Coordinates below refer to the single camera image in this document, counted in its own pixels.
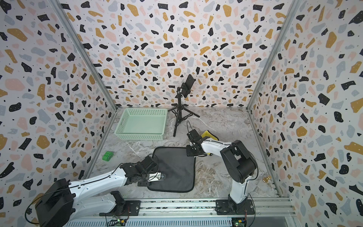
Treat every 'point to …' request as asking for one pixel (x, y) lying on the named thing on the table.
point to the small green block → (107, 156)
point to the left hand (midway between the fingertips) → (151, 174)
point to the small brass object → (265, 179)
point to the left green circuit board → (117, 222)
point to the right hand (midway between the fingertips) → (189, 152)
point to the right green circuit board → (239, 222)
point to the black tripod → (181, 112)
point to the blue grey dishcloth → (179, 169)
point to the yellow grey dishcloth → (207, 134)
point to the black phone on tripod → (187, 85)
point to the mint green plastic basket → (142, 124)
